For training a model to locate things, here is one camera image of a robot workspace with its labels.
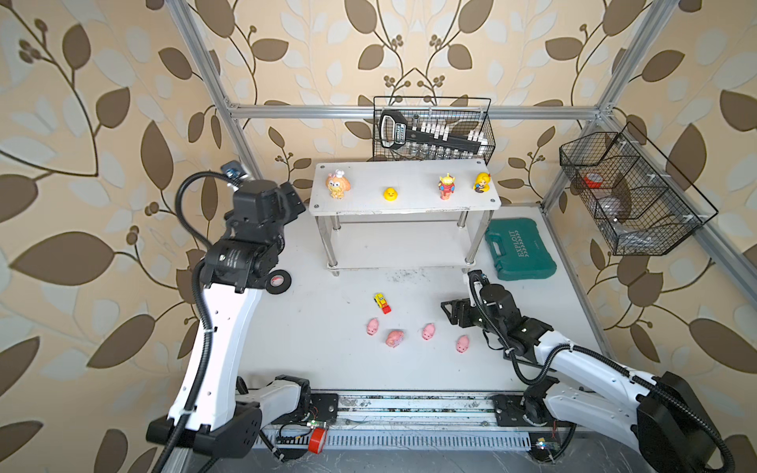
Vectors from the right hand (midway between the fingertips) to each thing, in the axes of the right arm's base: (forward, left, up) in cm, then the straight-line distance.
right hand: (451, 304), depth 84 cm
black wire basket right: (+13, -46, +26) cm, 55 cm away
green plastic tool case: (+20, -27, -3) cm, 34 cm away
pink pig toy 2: (-5, +7, -7) cm, 11 cm away
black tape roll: (+11, +53, -7) cm, 55 cm away
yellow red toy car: (+5, +21, -7) cm, 22 cm away
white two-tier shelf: (+13, +7, +25) cm, 29 cm away
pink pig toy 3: (-9, -3, -7) cm, 12 cm away
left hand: (+9, +43, +37) cm, 57 cm away
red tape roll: (+23, -40, +25) cm, 52 cm away
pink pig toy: (-3, +23, -6) cm, 24 cm away
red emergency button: (-31, +36, -3) cm, 48 cm away
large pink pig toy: (-8, +17, -4) cm, 19 cm away
